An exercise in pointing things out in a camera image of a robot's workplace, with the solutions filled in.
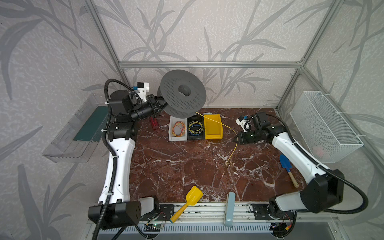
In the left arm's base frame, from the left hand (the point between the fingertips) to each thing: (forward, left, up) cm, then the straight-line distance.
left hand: (172, 96), depth 60 cm
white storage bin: (+15, +5, -45) cm, 48 cm away
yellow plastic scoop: (-28, -8, -46) cm, 55 cm away
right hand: (-1, -30, -27) cm, 41 cm away
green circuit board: (-41, +11, -47) cm, 63 cm away
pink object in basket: (-11, -70, -25) cm, 75 cm away
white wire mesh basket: (-12, -65, -11) cm, 67 cm away
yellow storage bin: (+17, -21, -47) cm, 55 cm away
